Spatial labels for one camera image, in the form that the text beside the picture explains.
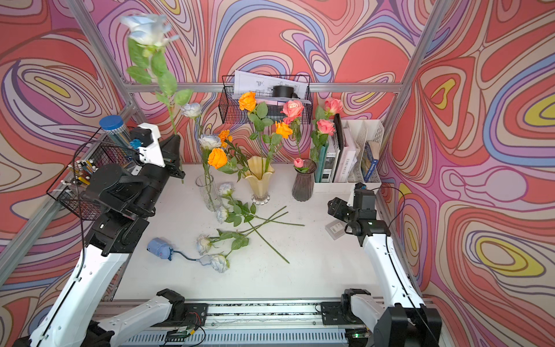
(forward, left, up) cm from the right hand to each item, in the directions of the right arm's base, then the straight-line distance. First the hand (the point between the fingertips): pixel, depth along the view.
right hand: (337, 211), depth 82 cm
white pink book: (+22, -8, +6) cm, 24 cm away
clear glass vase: (+13, +53, -6) cm, 55 cm away
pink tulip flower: (+13, +14, +14) cm, 24 cm away
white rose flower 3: (-6, +53, -10) cm, 55 cm away
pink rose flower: (+24, +5, +17) cm, 30 cm away
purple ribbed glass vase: (+25, +10, -12) cm, 29 cm away
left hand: (0, +48, +39) cm, 61 cm away
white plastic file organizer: (+41, -20, +7) cm, 46 cm away
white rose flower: (+10, +41, -10) cm, 43 cm away
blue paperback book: (+27, -21, -2) cm, 35 cm away
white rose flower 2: (+6, +47, -12) cm, 49 cm away
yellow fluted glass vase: (+21, +31, 0) cm, 37 cm away
